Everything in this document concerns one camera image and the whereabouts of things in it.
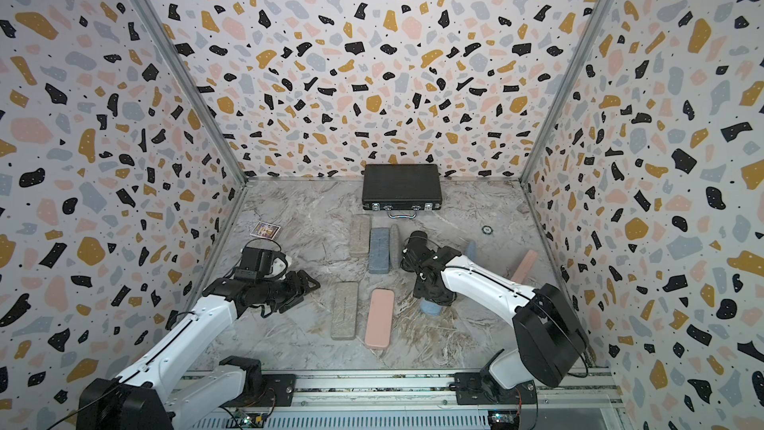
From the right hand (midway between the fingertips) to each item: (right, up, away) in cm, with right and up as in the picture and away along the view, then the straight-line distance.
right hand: (427, 294), depth 85 cm
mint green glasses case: (-24, -3, 0) cm, 24 cm away
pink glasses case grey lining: (-14, -7, -2) cm, 15 cm away
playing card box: (-55, +17, +18) cm, 60 cm away
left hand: (-31, +3, -4) cm, 31 cm away
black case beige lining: (-2, +13, +19) cm, 23 cm away
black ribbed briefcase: (-7, +31, +27) cm, 42 cm away
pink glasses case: (+30, +7, +4) cm, 31 cm away
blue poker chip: (+23, +17, +21) cm, 35 cm away
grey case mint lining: (-15, +11, +12) cm, 22 cm away
